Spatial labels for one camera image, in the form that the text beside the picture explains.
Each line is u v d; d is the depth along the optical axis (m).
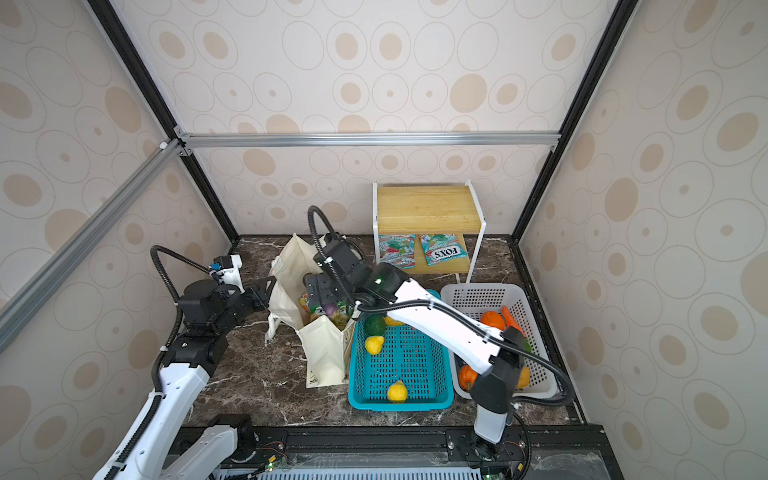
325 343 0.73
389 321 0.92
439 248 0.92
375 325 0.88
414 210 0.82
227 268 0.64
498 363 0.42
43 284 0.55
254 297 0.65
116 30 0.69
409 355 0.89
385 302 0.47
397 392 0.78
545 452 0.75
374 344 0.86
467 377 0.78
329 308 0.83
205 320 0.55
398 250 0.91
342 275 0.50
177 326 0.55
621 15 0.68
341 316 0.84
